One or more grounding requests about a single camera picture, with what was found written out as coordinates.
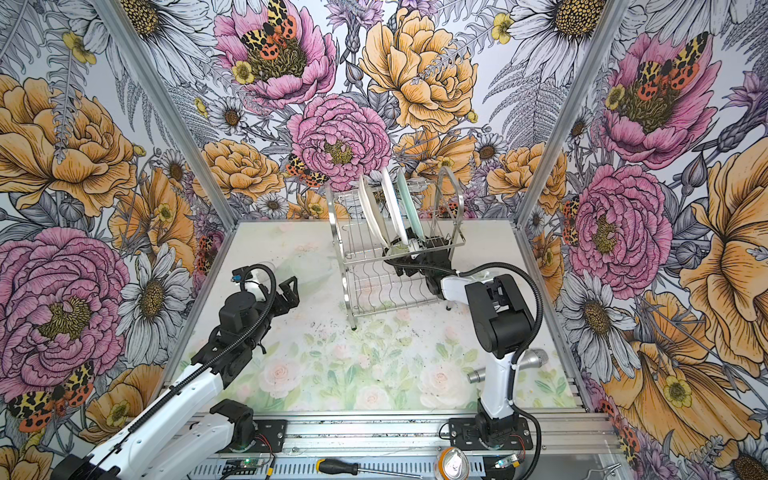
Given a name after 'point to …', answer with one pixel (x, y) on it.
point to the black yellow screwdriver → (328, 466)
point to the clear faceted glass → (260, 276)
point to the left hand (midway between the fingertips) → (283, 291)
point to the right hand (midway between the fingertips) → (404, 256)
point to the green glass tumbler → (416, 244)
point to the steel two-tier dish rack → (375, 280)
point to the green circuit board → (246, 466)
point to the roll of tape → (451, 464)
